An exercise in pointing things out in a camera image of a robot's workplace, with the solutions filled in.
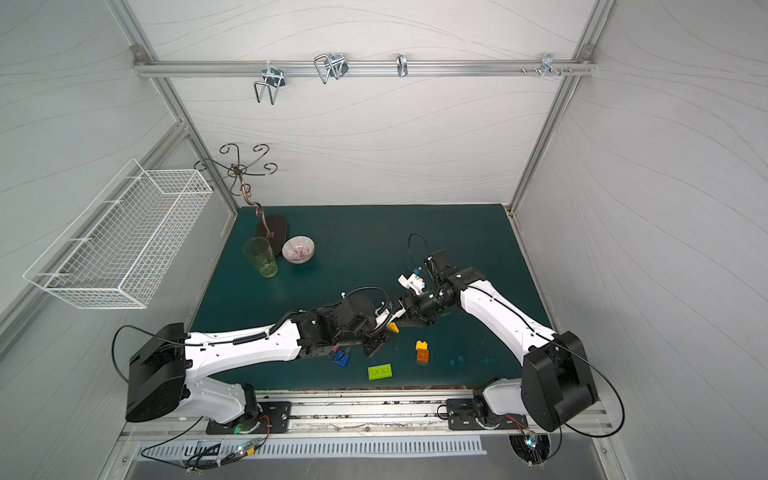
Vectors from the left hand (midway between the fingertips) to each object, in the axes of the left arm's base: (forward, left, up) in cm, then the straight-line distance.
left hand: (394, 332), depth 75 cm
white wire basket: (+10, +65, +20) cm, 69 cm away
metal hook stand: (+42, +46, -7) cm, 63 cm away
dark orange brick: (-2, -8, -11) cm, 14 cm away
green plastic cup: (+27, +44, -2) cm, 52 cm away
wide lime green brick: (-6, +4, -12) cm, 14 cm away
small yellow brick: (+1, 0, +1) cm, 2 cm away
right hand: (+2, 0, +1) cm, 3 cm away
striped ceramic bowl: (+34, +35, -11) cm, 50 cm away
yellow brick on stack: (+1, -8, -12) cm, 15 cm away
